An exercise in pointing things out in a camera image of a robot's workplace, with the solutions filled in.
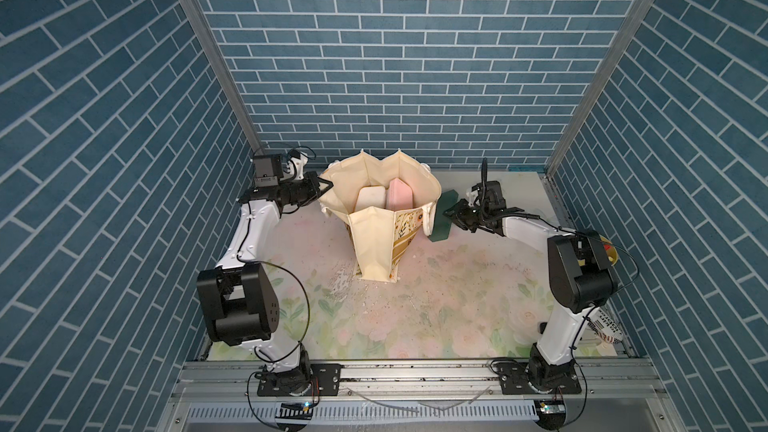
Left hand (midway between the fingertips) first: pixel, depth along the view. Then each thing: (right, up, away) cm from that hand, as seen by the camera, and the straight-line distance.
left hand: (338, 182), depth 83 cm
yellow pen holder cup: (+77, -19, -1) cm, 79 cm away
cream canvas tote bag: (+12, -15, -3) cm, 20 cm away
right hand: (+33, -10, +13) cm, 36 cm away
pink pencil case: (+17, -4, +8) cm, 19 cm away
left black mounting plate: (-2, -51, -10) cm, 52 cm away
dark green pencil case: (+31, -13, +10) cm, 35 cm away
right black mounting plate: (+46, -50, -10) cm, 68 cm away
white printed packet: (+73, -39, -3) cm, 83 cm away
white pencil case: (+8, -4, +14) cm, 16 cm away
